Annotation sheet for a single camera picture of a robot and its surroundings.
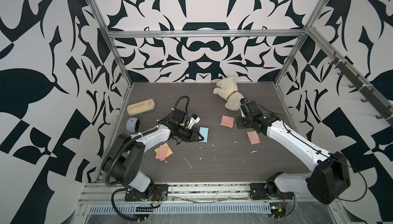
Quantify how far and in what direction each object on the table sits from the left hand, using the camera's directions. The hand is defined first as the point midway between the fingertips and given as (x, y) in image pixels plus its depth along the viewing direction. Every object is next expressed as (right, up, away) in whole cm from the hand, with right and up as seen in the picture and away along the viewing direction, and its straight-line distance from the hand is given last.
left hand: (202, 136), depth 83 cm
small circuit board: (+34, -30, -12) cm, 47 cm away
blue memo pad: (+1, +3, 0) cm, 3 cm away
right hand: (+21, +10, +1) cm, 23 cm away
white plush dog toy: (+18, +27, +21) cm, 39 cm away
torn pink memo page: (+31, -2, +9) cm, 32 cm away
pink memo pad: (+17, +5, +18) cm, 26 cm away
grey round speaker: (-40, +5, +6) cm, 41 cm away
